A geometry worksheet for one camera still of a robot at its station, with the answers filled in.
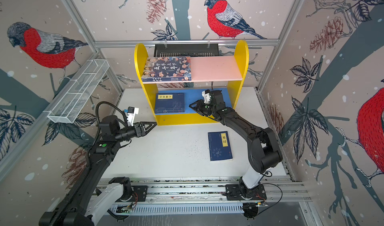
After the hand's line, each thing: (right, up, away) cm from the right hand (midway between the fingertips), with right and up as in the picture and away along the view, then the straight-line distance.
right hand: (189, 108), depth 84 cm
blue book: (-13, +3, +7) cm, 15 cm away
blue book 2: (+18, -23, +4) cm, 30 cm away
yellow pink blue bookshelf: (-17, +19, +38) cm, 46 cm away
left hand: (-18, -8, -13) cm, 23 cm away
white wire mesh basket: (-60, +10, -6) cm, 61 cm away
